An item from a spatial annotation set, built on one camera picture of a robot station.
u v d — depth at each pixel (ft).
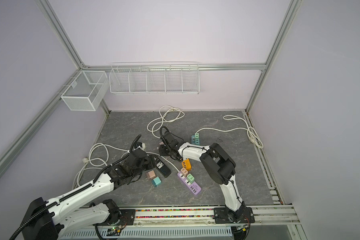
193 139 3.30
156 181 2.74
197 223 2.40
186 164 2.92
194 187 2.64
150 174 2.82
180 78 3.45
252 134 3.46
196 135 3.16
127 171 1.96
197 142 3.08
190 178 2.60
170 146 2.42
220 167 1.70
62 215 1.40
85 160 3.14
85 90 3.22
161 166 2.90
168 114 3.93
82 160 3.14
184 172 2.67
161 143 3.22
